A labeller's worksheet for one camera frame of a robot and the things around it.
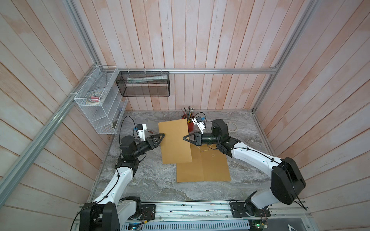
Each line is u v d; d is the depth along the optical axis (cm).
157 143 69
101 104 71
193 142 71
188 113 98
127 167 57
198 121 70
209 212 74
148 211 73
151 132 107
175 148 76
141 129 71
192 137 71
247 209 66
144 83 104
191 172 88
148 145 69
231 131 107
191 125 74
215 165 90
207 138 68
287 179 44
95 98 73
